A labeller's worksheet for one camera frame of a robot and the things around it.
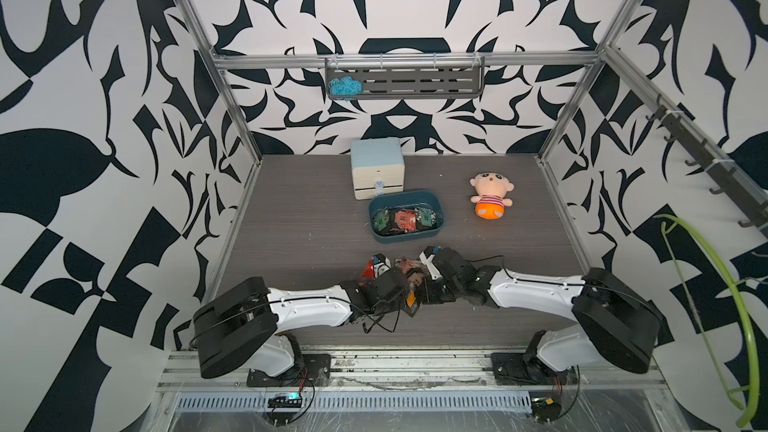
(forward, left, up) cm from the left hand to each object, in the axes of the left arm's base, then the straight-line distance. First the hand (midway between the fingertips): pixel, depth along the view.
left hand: (404, 290), depth 84 cm
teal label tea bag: (+23, +6, 0) cm, 24 cm away
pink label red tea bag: (+22, -2, +1) cm, 22 cm away
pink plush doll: (+29, -31, +2) cm, 42 cm away
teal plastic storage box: (+30, -3, +2) cm, 30 cm away
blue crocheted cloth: (+51, +15, +31) cm, 62 cm away
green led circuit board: (-23, +29, -6) cm, 38 cm away
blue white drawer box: (+36, +6, +12) cm, 39 cm away
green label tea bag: (+24, -9, -1) cm, 26 cm away
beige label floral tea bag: (+7, -3, -2) cm, 8 cm away
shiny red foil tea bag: (+6, +10, -2) cm, 12 cm away
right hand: (0, -1, -1) cm, 1 cm away
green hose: (-30, -55, +20) cm, 66 cm away
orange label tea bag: (-2, -2, -2) cm, 3 cm away
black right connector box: (-28, -31, -4) cm, 42 cm away
